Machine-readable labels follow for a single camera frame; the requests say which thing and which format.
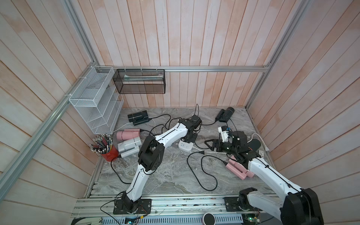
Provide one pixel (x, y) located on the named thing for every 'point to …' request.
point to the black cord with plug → (169, 119)
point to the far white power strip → (185, 146)
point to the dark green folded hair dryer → (224, 115)
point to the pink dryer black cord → (203, 152)
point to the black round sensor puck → (209, 219)
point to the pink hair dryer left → (127, 134)
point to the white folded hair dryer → (129, 147)
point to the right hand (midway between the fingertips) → (209, 141)
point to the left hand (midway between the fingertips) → (189, 140)
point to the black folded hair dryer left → (138, 118)
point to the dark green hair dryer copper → (254, 144)
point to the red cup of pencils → (103, 144)
